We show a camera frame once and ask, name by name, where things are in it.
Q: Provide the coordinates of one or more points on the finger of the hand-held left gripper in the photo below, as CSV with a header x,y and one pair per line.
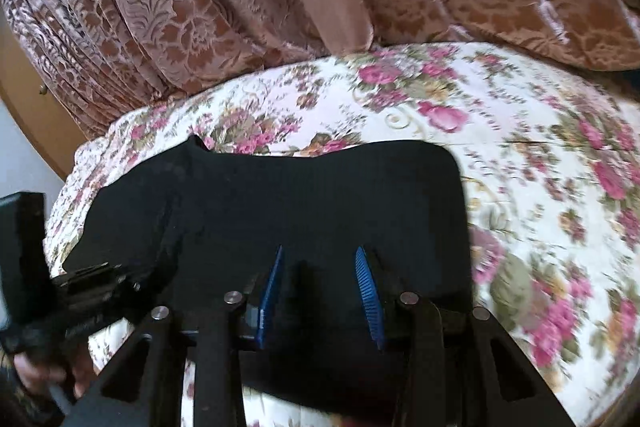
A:
x,y
90,276

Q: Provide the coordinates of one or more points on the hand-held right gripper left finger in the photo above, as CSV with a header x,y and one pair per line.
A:
x,y
270,302

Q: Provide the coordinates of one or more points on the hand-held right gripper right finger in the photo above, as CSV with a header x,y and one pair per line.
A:
x,y
367,297

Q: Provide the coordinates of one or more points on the black pants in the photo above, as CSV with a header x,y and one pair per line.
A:
x,y
325,207

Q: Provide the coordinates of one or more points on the person's left hand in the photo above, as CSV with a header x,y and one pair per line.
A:
x,y
75,377

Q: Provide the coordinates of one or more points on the wooden wardrobe door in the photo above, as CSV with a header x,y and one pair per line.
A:
x,y
30,122

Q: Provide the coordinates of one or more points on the round metal door knob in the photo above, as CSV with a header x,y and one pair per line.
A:
x,y
42,90

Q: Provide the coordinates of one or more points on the floral bedspread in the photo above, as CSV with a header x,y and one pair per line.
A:
x,y
550,207

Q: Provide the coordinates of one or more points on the brown floral curtain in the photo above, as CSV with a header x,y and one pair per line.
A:
x,y
175,7

